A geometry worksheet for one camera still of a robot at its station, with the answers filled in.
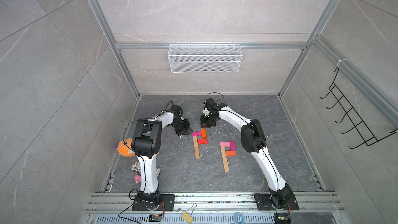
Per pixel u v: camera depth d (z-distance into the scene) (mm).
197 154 884
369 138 577
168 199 736
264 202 727
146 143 545
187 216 697
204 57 1007
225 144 929
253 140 646
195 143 926
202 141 927
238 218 699
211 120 899
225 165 841
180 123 876
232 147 909
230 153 887
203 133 975
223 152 899
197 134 980
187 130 912
